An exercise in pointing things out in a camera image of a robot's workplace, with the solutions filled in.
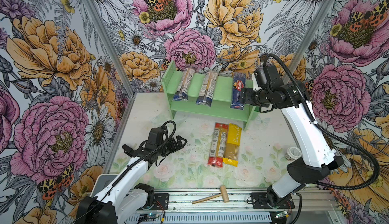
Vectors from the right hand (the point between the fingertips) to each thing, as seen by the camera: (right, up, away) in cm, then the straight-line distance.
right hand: (247, 103), depth 68 cm
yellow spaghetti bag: (-2, -25, +23) cm, 33 cm away
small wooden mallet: (-9, -44, +7) cm, 46 cm away
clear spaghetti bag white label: (-17, +7, +13) cm, 23 cm away
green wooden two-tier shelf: (-11, -2, +9) cm, 14 cm away
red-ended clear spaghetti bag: (-10, -26, +21) cm, 35 cm away
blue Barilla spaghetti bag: (0, +12, +15) cm, 19 cm away
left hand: (-31, -24, +14) cm, 42 cm away
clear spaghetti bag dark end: (-30, +6, +11) cm, 33 cm away
